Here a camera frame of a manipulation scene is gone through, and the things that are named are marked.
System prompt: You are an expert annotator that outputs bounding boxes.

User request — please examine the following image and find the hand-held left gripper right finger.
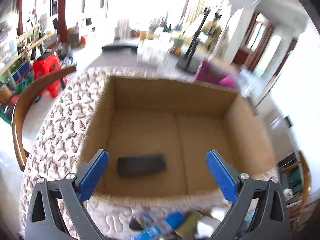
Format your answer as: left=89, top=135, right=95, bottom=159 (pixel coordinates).
left=205, top=149, right=292, bottom=240

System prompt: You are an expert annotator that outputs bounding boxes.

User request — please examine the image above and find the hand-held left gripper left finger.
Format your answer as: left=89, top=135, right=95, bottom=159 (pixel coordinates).
left=24, top=149, right=110, bottom=240

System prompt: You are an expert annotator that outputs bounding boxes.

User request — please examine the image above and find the black rectangular case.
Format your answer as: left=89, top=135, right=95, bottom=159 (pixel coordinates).
left=117, top=152, right=166, bottom=178

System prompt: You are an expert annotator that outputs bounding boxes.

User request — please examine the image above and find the white item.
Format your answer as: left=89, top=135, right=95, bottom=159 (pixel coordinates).
left=196, top=215, right=223, bottom=238

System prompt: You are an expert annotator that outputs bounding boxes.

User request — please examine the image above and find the olive green roll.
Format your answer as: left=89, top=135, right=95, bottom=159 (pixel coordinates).
left=175, top=211, right=205, bottom=233

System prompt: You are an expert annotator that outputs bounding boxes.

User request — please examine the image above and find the blue item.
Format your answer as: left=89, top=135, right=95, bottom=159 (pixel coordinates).
left=135, top=211, right=185, bottom=240

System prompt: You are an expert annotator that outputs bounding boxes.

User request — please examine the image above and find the cardboard box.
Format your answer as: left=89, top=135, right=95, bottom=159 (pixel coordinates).
left=79, top=76, right=278, bottom=197

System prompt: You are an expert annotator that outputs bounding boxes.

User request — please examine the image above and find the wooden chair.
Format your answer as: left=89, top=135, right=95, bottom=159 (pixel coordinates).
left=277, top=150, right=312, bottom=230
left=12, top=66, right=77, bottom=172

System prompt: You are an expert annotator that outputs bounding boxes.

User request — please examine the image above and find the pink item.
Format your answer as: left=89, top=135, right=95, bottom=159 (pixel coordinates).
left=219, top=76, right=237, bottom=87

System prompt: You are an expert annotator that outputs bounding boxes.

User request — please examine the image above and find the purple box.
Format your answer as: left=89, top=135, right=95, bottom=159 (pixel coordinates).
left=194, top=60, right=240, bottom=90

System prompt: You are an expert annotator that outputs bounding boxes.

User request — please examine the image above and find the red plastic stool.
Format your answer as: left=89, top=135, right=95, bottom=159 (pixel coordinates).
left=32, top=55, right=68, bottom=98

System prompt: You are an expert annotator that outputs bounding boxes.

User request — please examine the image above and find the black pole stand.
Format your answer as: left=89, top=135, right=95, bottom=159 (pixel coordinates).
left=175, top=7, right=212, bottom=74

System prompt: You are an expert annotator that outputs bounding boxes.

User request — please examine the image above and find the patterned tissue box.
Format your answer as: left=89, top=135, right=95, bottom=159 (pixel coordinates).
left=136, top=40, right=170, bottom=67

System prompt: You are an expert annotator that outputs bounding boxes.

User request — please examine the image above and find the green cup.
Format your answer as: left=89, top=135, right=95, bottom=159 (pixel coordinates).
left=172, top=36, right=184, bottom=53

